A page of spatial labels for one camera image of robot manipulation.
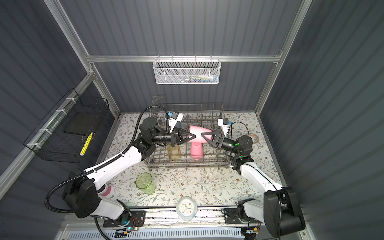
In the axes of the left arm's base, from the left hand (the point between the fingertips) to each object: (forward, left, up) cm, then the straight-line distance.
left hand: (196, 137), depth 64 cm
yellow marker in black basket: (+4, +51, -6) cm, 52 cm away
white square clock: (-21, +6, -31) cm, 38 cm away
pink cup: (+3, -1, +1) cm, 3 cm away
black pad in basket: (+16, +58, -5) cm, 60 cm away
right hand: (+1, -3, -4) cm, 5 cm away
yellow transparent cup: (+10, +13, -28) cm, 33 cm away
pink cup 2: (+7, -1, -22) cm, 23 cm away
